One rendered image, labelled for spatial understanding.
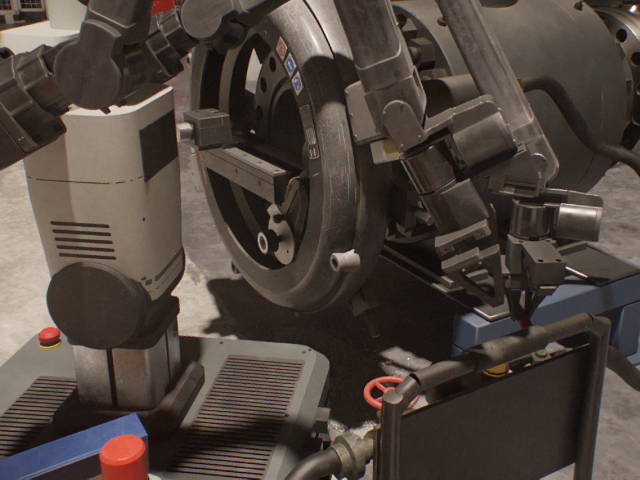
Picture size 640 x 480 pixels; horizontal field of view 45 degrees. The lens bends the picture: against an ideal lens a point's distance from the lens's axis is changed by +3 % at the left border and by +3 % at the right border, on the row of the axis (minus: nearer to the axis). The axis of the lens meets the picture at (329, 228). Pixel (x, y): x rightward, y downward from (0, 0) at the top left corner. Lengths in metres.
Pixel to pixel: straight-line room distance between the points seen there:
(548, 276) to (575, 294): 0.78
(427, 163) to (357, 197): 0.54
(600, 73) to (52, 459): 1.50
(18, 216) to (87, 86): 2.27
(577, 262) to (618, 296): 0.12
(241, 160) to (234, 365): 0.46
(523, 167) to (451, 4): 0.41
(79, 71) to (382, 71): 0.34
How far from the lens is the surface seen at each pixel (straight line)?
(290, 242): 1.57
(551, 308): 1.85
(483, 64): 1.20
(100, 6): 0.93
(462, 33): 1.21
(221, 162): 1.79
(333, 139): 1.38
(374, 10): 0.85
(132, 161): 1.15
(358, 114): 1.34
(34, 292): 2.54
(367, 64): 0.85
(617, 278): 1.99
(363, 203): 1.40
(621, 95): 1.99
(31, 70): 0.98
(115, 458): 0.62
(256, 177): 1.63
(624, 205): 3.27
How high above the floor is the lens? 1.07
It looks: 22 degrees down
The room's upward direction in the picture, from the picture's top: straight up
